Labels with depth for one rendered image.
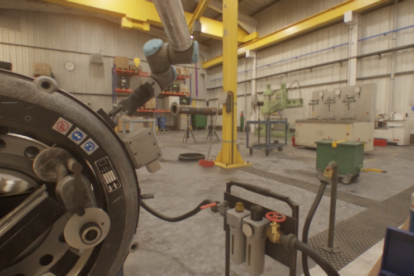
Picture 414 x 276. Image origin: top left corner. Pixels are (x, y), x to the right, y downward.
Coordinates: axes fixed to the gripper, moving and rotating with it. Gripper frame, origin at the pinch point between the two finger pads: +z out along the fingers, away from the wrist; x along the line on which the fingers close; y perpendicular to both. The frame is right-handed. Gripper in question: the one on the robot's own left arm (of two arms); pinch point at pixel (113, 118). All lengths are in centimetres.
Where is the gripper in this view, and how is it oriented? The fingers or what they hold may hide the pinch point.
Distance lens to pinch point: 97.3
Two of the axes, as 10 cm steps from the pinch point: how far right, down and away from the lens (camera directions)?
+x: -6.5, -7.2, -2.4
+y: -4.6, 1.2, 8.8
